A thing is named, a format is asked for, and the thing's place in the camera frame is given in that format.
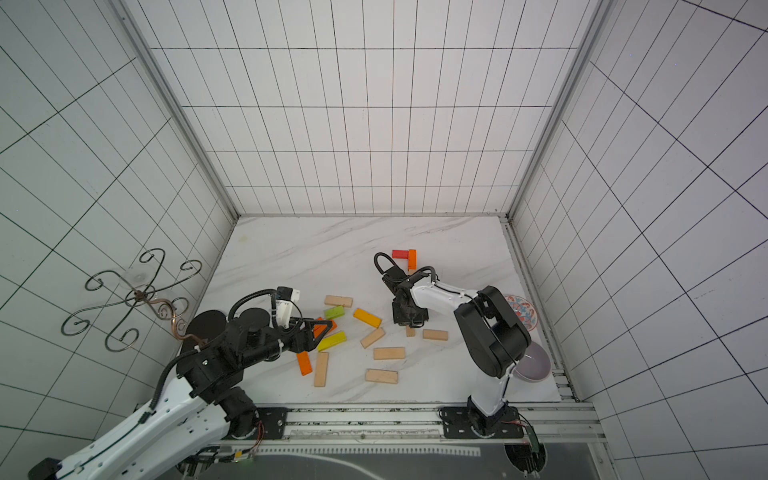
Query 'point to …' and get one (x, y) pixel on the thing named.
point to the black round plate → (204, 326)
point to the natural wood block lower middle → (389, 353)
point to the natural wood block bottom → (379, 375)
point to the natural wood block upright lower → (321, 369)
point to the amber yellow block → (367, 317)
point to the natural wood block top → (338, 300)
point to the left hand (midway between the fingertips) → (319, 329)
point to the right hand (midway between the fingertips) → (409, 313)
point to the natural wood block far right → (430, 334)
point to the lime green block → (335, 312)
